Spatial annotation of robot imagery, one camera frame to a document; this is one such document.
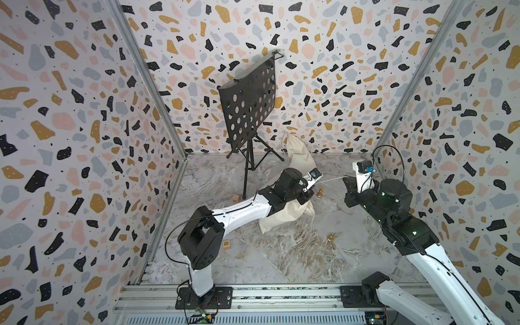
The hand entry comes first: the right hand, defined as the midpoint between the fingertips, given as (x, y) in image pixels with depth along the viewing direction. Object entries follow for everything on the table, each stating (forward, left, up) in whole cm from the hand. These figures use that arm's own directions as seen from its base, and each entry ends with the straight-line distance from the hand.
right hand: (347, 177), depth 66 cm
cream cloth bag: (+38, +11, -27) cm, 48 cm away
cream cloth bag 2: (0, +16, -22) cm, 28 cm away
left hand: (+8, +8, -13) cm, 18 cm away
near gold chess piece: (-7, 0, -34) cm, 34 cm away
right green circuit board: (-34, -12, -37) cm, 52 cm away
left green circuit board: (-36, +49, -35) cm, 70 cm away
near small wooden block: (-11, +44, -32) cm, 56 cm away
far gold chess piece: (+17, +2, -34) cm, 38 cm away
